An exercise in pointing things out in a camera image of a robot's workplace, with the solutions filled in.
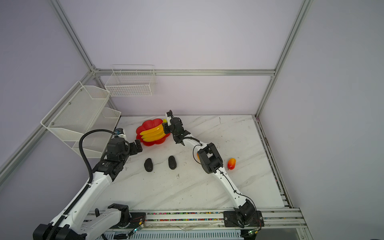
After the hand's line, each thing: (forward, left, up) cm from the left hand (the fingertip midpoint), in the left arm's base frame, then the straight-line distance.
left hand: (130, 143), depth 80 cm
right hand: (+25, -12, -11) cm, 30 cm away
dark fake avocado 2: (-2, -21, -18) cm, 27 cm away
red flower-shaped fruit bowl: (+28, 0, -17) cm, 33 cm away
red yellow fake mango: (-4, -58, -16) cm, 60 cm away
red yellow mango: (-11, -37, +6) cm, 39 cm away
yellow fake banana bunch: (+20, -6, -16) cm, 26 cm away
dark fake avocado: (-5, -7, -16) cm, 18 cm away
